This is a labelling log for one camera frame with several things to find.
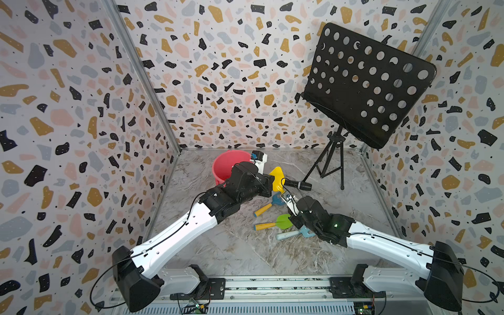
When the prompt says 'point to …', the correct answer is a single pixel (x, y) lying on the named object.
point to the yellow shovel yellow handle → (279, 176)
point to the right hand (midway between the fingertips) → (290, 205)
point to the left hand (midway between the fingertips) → (276, 177)
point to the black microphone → (302, 185)
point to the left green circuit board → (195, 308)
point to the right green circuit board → (363, 308)
